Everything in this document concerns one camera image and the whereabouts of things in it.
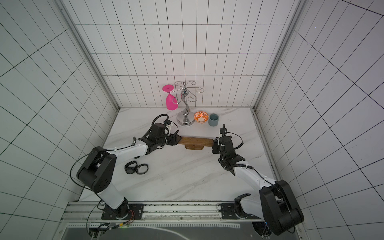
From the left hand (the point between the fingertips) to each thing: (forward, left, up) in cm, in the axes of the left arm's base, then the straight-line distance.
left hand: (176, 139), depth 92 cm
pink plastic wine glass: (+25, +4, +7) cm, 26 cm away
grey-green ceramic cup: (+18, -25, -2) cm, 31 cm away
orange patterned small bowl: (+23, -16, -5) cm, 29 cm away
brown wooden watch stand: (-3, -13, 0) cm, 13 cm away
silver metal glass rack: (+23, -8, +19) cm, 31 cm away
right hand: (0, -26, +3) cm, 26 cm away
